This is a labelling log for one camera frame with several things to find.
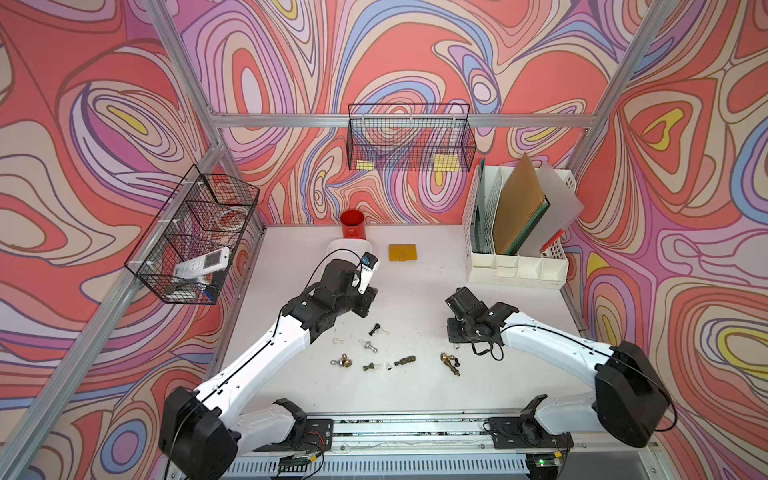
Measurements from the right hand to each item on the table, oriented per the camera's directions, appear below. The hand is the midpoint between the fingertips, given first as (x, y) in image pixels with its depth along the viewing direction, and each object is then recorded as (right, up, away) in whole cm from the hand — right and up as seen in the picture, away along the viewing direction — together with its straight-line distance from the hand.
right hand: (458, 339), depth 85 cm
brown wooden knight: (-16, -6, -1) cm, 17 cm away
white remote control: (-62, +23, -17) cm, 68 cm away
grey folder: (+30, +39, -1) cm, 49 cm away
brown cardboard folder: (+26, +45, +19) cm, 55 cm away
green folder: (+6, +38, +3) cm, 39 cm away
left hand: (-24, +16, -7) cm, 30 cm away
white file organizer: (+21, +19, +16) cm, 33 cm away
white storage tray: (-31, +28, +22) cm, 47 cm away
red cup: (-33, +35, +24) cm, 54 cm away
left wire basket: (-74, +25, -6) cm, 78 cm away
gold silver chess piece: (-33, -6, -1) cm, 34 cm away
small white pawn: (-36, -1, +3) cm, 36 cm away
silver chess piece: (-26, -2, +2) cm, 26 cm away
